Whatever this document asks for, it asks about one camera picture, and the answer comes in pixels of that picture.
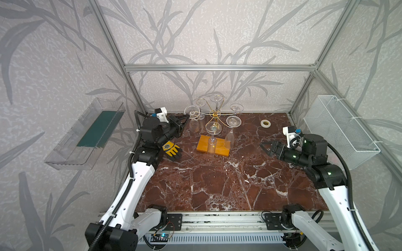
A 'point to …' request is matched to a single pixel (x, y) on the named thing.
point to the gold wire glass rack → (221, 148)
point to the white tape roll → (265, 123)
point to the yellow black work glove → (172, 151)
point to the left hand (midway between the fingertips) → (191, 116)
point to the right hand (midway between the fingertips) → (264, 145)
